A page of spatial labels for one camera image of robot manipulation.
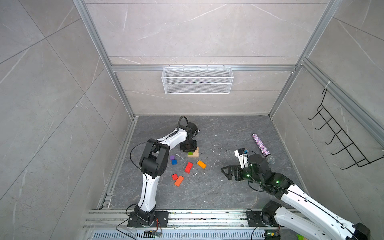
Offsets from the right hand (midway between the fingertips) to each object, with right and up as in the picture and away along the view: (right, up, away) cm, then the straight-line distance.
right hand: (226, 167), depth 76 cm
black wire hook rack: (+50, +13, -13) cm, 53 cm away
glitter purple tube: (+30, +1, +16) cm, 34 cm away
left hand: (-18, +7, +22) cm, 29 cm away
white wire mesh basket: (-15, +53, +25) cm, 61 cm away
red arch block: (-20, -4, +14) cm, 25 cm away
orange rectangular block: (-26, -11, +10) cm, 30 cm away
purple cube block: (-31, +2, +20) cm, 37 cm away
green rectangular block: (-19, +4, +19) cm, 28 cm away
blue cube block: (-30, -1, +18) cm, 35 cm away
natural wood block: (-16, +3, +22) cm, 27 cm away
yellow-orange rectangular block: (-11, -3, +17) cm, 20 cm away
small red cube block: (-29, -9, +12) cm, 33 cm away
